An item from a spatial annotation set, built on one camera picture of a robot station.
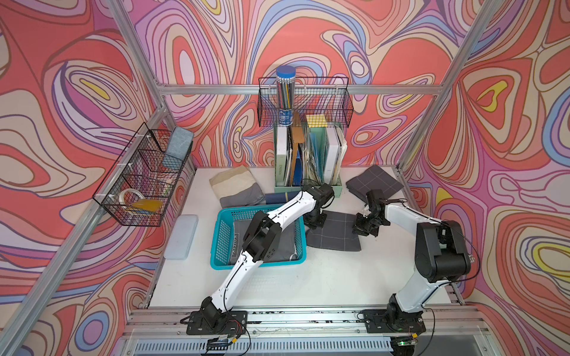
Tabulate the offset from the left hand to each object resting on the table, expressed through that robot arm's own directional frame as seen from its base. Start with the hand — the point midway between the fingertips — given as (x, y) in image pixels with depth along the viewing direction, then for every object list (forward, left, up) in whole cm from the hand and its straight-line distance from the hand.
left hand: (318, 227), depth 95 cm
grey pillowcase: (-10, +13, +3) cm, 16 cm away
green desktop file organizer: (+23, +4, +22) cm, 32 cm away
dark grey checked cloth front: (-3, -7, 0) cm, 8 cm away
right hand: (-4, -16, 0) cm, 16 cm away
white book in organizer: (+25, -7, +21) cm, 33 cm away
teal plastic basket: (-2, +39, +1) cm, 39 cm away
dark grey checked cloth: (+30, -33, 0) cm, 44 cm away
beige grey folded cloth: (+22, +38, +1) cm, 44 cm away
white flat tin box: (-4, +58, -1) cm, 58 cm away
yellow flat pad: (-9, +56, +29) cm, 64 cm away
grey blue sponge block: (+16, +54, +31) cm, 65 cm away
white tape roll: (-7, +64, +32) cm, 72 cm away
